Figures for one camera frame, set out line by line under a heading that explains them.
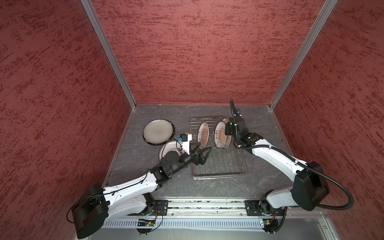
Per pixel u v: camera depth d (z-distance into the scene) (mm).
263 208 656
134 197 491
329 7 713
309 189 419
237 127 622
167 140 961
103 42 831
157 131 1043
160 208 744
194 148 746
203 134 953
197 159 631
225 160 901
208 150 653
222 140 912
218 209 748
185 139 633
